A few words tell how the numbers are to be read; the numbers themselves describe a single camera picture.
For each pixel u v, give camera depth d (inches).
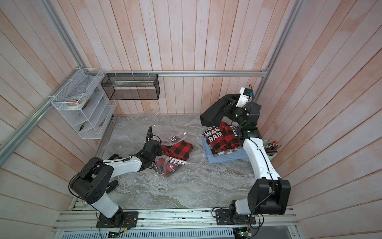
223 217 28.8
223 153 37.4
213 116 29.9
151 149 28.3
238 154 37.5
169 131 41.4
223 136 38.2
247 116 21.8
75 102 27.0
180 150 37.9
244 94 25.0
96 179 18.5
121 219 27.5
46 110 26.0
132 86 41.0
